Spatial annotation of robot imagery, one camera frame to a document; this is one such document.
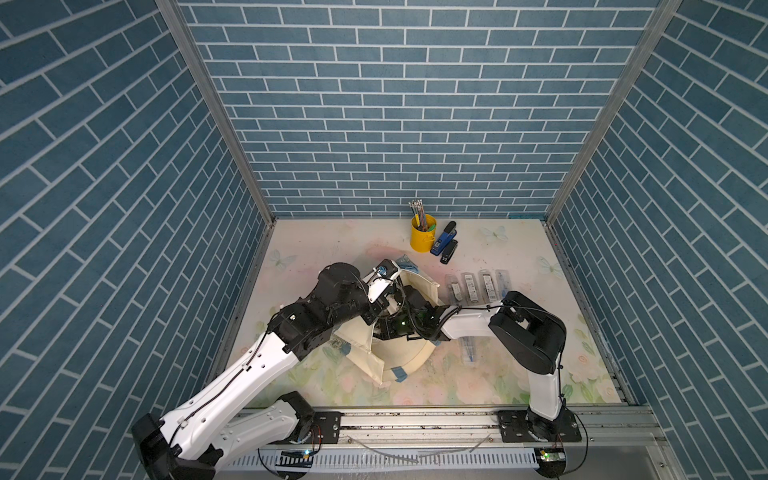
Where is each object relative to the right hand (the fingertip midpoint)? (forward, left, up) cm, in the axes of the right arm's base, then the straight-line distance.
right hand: (372, 332), depth 87 cm
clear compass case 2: (+24, -42, -3) cm, 48 cm away
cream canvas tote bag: (-11, -4, +12) cm, 17 cm away
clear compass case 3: (-2, -29, -3) cm, 29 cm away
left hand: (+1, -7, +23) cm, 25 cm away
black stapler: (+32, -23, +1) cm, 39 cm away
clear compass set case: (+19, -30, -2) cm, 36 cm away
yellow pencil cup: (+34, -14, +3) cm, 37 cm away
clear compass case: (+20, -36, -1) cm, 42 cm away
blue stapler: (+41, -23, +1) cm, 47 cm away
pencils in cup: (+41, -11, +12) cm, 44 cm away
